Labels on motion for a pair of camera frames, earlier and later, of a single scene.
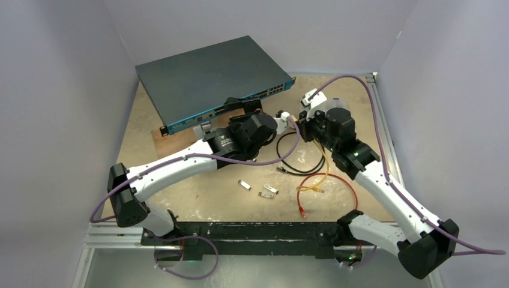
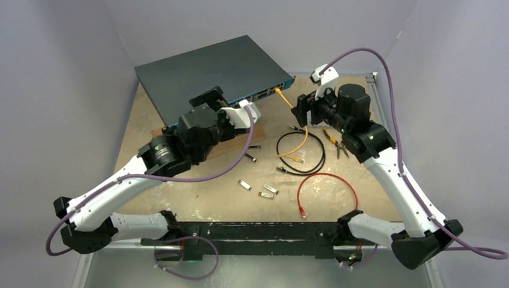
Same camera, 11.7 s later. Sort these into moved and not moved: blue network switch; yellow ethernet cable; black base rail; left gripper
Moved: yellow ethernet cable; left gripper
Not moved: blue network switch; black base rail
